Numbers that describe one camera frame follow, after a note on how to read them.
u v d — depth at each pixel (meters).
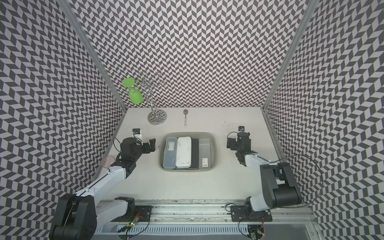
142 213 0.72
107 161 0.88
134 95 0.98
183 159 0.87
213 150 0.93
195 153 0.91
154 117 1.33
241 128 0.81
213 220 0.72
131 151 0.66
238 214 0.73
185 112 1.16
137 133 0.74
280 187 0.44
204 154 0.91
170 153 0.91
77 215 0.40
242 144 0.70
